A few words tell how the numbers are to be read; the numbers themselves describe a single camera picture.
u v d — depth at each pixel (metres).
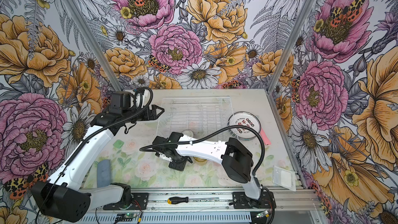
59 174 0.40
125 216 0.71
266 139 0.95
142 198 0.75
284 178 0.82
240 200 0.74
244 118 1.02
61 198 0.37
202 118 1.00
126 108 0.61
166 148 0.56
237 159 0.46
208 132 0.93
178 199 0.73
